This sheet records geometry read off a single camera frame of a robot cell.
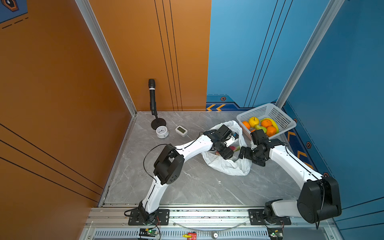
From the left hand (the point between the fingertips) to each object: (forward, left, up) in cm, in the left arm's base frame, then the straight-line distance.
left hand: (228, 149), depth 90 cm
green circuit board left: (-40, +43, -10) cm, 60 cm away
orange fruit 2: (+25, -32, -3) cm, 40 cm away
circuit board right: (-40, -19, -9) cm, 46 cm away
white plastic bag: (-11, -1, +2) cm, 11 cm away
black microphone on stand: (+26, +49, -6) cm, 56 cm away
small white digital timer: (+18, +30, -5) cm, 36 cm away
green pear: (+18, -23, -1) cm, 29 cm away
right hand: (-6, -8, +1) cm, 10 cm away
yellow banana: (+25, -37, -4) cm, 45 cm away
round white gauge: (+16, +43, -4) cm, 46 cm away
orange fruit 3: (+22, -16, -2) cm, 27 cm away
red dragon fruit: (-2, -3, +4) cm, 6 cm away
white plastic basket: (+36, -36, -2) cm, 50 cm away
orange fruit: (+16, -32, -2) cm, 36 cm away
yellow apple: (+24, -21, -1) cm, 32 cm away
